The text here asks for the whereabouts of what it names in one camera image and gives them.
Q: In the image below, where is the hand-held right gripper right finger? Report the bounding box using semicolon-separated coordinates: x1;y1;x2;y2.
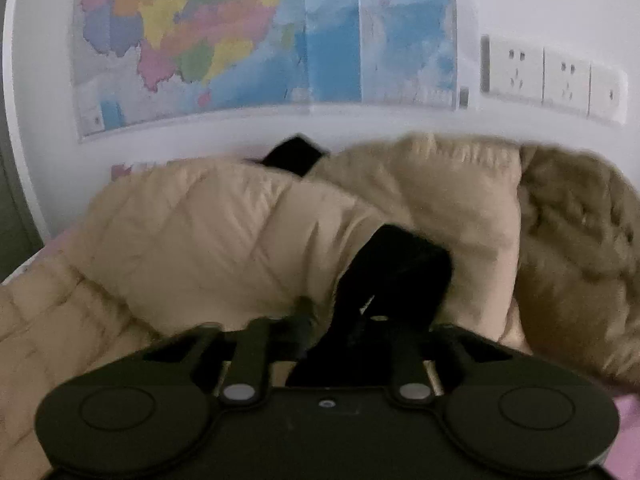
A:
359;314;506;403

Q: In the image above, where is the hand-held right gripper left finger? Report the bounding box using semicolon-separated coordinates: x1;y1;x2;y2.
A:
142;297;321;404

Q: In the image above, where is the beige down jacket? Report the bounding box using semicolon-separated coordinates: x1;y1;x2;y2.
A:
0;132;640;480

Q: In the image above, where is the pink floral bed sheet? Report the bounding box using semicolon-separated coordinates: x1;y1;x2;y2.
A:
0;157;640;480

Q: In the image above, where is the grey wooden wardrobe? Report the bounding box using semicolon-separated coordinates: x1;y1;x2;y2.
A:
0;0;49;283

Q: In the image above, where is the white wall socket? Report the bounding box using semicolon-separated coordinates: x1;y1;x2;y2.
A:
589;62;629;126
481;35;545;102
542;47;592;112

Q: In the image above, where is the colourful wall map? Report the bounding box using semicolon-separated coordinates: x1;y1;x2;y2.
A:
70;0;472;143

